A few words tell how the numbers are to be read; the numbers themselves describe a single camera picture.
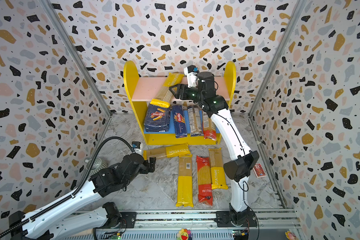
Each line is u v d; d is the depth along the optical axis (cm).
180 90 63
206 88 55
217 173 89
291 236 69
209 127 92
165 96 70
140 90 78
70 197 44
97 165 92
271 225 77
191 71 62
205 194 80
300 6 70
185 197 80
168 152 96
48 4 69
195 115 97
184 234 69
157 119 92
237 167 48
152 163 66
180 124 92
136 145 64
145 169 57
